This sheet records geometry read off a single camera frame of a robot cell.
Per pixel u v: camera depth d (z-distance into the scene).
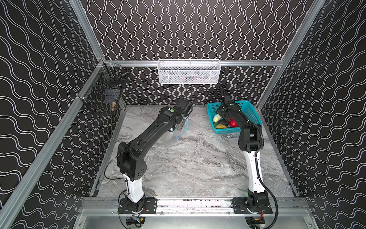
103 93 0.92
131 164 0.46
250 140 0.66
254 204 0.66
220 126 1.03
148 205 0.75
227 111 0.84
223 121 1.04
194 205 0.76
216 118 1.06
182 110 0.63
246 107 1.10
